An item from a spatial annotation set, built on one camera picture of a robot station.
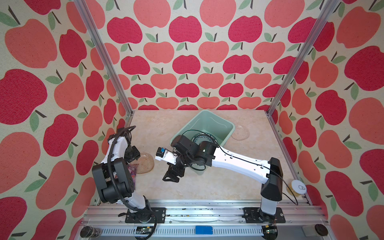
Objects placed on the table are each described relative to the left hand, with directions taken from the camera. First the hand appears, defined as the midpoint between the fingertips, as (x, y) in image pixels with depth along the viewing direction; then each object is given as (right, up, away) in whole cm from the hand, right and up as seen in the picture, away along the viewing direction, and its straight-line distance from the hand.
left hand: (135, 160), depth 87 cm
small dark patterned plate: (+43, +13, +14) cm, 47 cm away
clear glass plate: (+70, +15, +22) cm, 74 cm away
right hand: (+23, +1, -19) cm, 30 cm away
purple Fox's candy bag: (-1, -6, -1) cm, 7 cm away
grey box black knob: (+87, -25, -23) cm, 93 cm away
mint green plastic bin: (+44, +23, +14) cm, 51 cm away
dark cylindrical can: (-10, -24, -25) cm, 36 cm away
